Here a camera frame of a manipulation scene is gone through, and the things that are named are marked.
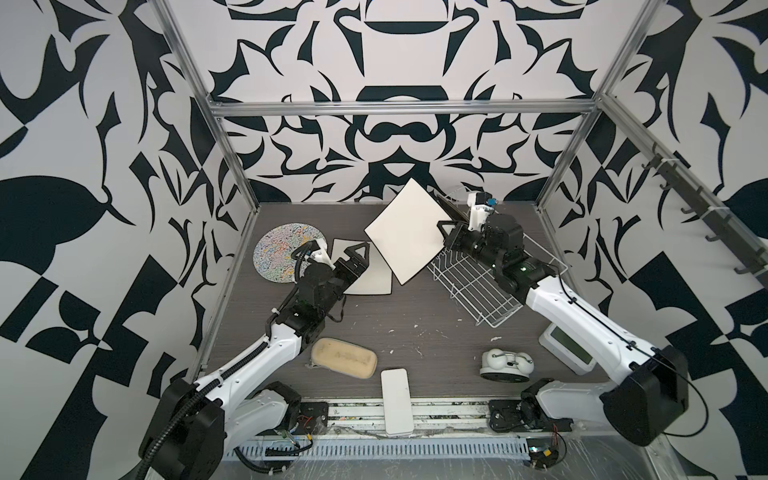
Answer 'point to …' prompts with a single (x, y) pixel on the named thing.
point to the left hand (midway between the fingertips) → (364, 246)
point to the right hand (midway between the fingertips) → (439, 220)
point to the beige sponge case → (344, 357)
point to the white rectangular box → (397, 405)
